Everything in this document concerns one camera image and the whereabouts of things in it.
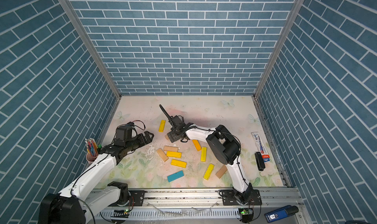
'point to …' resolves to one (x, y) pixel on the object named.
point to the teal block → (173, 177)
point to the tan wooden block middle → (171, 148)
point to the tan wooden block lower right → (221, 171)
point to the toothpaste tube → (261, 146)
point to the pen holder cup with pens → (92, 152)
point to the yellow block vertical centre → (203, 154)
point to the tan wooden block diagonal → (164, 156)
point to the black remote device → (259, 161)
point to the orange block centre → (197, 144)
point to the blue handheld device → (281, 213)
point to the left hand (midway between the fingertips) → (151, 137)
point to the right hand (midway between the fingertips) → (176, 133)
